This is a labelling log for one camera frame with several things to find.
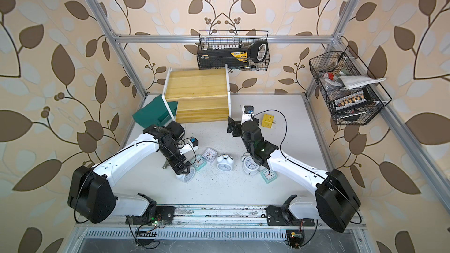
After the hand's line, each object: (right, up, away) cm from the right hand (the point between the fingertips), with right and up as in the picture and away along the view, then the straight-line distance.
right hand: (237, 117), depth 81 cm
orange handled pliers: (-37, -24, +8) cm, 45 cm away
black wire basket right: (+44, +25, +5) cm, 51 cm away
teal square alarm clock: (-19, -24, +8) cm, 31 cm away
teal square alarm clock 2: (+15, -28, +3) cm, 32 cm away
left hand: (-26, -21, -1) cm, 33 cm away
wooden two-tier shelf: (-18, +10, -5) cm, 21 cm away
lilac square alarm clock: (-14, -20, +10) cm, 27 cm away
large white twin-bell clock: (+6, -24, +4) cm, 25 cm away
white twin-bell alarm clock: (-24, -28, +1) cm, 37 cm away
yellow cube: (+18, -3, +19) cm, 26 cm away
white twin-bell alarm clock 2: (-6, -22, +1) cm, 22 cm away
